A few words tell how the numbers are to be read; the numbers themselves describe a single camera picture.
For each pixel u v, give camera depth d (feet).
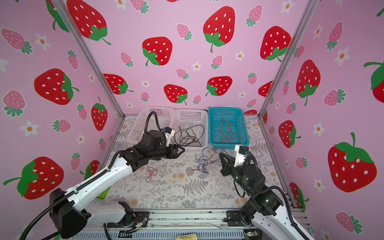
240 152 1.90
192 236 2.17
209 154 3.22
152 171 2.92
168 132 2.21
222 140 3.44
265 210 1.57
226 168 1.94
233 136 3.52
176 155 2.19
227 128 3.74
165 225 2.39
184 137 3.50
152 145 1.88
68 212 1.24
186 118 3.79
